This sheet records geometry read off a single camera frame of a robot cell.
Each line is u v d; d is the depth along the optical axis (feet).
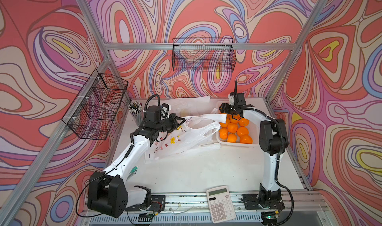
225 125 3.24
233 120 3.20
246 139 2.93
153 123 1.99
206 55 3.17
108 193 1.30
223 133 3.04
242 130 3.20
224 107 3.06
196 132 2.32
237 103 2.70
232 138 2.97
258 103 4.00
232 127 3.14
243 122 3.21
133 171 2.75
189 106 3.67
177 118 2.43
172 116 2.27
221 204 2.35
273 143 1.85
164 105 2.46
